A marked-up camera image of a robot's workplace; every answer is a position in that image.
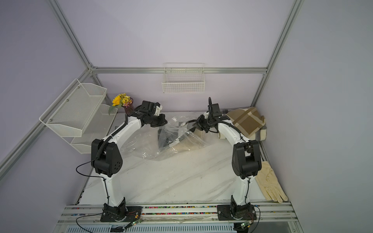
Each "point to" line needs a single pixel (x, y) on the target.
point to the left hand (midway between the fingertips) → (166, 122)
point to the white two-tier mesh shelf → (79, 115)
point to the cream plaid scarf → (261, 135)
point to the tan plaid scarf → (247, 120)
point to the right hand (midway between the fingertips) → (194, 126)
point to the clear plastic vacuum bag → (143, 143)
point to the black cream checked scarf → (170, 138)
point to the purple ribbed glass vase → (129, 109)
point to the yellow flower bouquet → (121, 100)
